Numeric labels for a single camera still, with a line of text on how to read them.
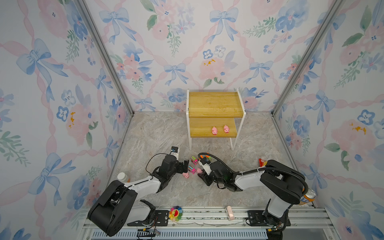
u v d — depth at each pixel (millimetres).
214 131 859
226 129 874
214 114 738
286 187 461
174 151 781
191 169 879
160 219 746
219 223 732
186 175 858
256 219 732
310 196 714
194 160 907
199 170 875
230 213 732
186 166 818
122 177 799
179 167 799
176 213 747
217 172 695
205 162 780
